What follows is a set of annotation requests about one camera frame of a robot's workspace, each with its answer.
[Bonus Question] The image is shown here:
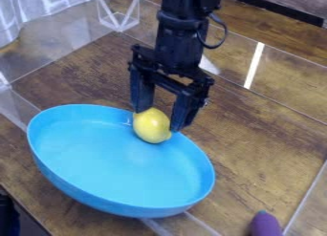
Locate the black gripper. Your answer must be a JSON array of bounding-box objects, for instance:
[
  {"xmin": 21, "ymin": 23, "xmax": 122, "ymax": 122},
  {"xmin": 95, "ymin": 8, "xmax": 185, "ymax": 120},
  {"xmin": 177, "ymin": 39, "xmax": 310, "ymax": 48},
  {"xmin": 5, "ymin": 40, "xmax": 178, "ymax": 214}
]
[{"xmin": 130, "ymin": 11, "xmax": 214, "ymax": 132}]

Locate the yellow lemon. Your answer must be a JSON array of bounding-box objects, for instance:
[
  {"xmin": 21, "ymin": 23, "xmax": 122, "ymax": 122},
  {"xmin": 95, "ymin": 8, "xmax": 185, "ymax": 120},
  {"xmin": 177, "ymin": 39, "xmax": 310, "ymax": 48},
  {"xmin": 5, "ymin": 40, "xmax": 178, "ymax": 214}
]
[{"xmin": 134, "ymin": 108, "xmax": 171, "ymax": 144}]

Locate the blue plastic tray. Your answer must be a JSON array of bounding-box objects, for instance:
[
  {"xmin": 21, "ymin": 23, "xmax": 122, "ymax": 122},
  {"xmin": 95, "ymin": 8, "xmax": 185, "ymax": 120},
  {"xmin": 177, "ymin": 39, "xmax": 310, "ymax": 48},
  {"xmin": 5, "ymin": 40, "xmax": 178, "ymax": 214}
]
[{"xmin": 27, "ymin": 104, "xmax": 217, "ymax": 218}]

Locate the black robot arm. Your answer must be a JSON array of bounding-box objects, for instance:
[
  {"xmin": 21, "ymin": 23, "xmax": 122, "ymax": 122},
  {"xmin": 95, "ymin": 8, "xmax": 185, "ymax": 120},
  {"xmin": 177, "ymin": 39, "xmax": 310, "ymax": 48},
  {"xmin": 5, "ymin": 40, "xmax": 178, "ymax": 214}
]
[{"xmin": 130, "ymin": 0, "xmax": 222, "ymax": 132}]

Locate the purple eggplant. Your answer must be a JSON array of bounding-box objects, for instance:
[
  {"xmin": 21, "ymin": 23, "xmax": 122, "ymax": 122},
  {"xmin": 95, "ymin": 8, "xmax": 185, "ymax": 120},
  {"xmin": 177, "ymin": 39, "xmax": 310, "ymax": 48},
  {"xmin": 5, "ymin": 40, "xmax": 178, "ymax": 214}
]
[{"xmin": 251, "ymin": 210, "xmax": 284, "ymax": 236}]

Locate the white patterned curtain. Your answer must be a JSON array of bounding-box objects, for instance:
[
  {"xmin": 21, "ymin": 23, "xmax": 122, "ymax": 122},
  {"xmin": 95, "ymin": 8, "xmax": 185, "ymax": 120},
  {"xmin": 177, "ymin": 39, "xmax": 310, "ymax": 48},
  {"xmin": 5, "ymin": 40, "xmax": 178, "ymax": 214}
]
[{"xmin": 0, "ymin": 0, "xmax": 90, "ymax": 48}]

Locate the dark object at corner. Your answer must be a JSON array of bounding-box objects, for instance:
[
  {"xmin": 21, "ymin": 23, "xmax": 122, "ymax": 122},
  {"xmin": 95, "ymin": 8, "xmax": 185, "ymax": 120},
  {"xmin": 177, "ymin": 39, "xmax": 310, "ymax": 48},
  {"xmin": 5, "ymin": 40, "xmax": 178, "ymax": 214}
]
[{"xmin": 0, "ymin": 194, "xmax": 21, "ymax": 236}]

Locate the black cable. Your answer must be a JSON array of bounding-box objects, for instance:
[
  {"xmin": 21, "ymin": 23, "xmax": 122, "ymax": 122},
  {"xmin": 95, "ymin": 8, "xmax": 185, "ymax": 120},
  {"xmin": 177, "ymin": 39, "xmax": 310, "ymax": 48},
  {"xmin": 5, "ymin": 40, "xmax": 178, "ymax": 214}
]
[{"xmin": 195, "ymin": 11, "xmax": 230, "ymax": 51}]

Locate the clear acrylic bracket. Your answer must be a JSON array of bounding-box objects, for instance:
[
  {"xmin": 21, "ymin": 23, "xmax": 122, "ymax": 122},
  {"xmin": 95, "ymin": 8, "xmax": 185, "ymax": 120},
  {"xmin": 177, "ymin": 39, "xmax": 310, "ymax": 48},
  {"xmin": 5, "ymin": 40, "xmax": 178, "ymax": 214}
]
[{"xmin": 97, "ymin": 0, "xmax": 139, "ymax": 32}]

